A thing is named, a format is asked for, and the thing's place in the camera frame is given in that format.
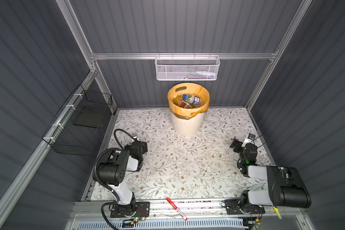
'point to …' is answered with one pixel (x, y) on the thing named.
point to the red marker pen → (178, 211)
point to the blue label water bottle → (191, 99)
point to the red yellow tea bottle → (178, 100)
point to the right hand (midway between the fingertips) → (244, 140)
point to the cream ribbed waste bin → (185, 127)
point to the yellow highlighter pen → (278, 213)
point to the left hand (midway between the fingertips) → (134, 143)
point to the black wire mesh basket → (79, 129)
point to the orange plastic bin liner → (189, 88)
